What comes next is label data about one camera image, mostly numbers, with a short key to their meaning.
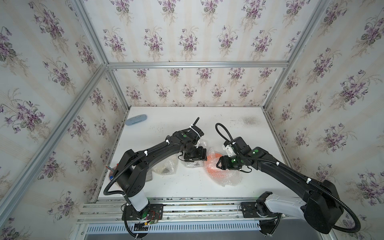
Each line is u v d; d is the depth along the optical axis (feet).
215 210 2.46
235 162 2.23
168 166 2.75
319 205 1.28
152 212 2.35
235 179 2.55
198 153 2.36
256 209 2.21
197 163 2.82
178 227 2.51
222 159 2.35
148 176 2.75
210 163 2.83
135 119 3.63
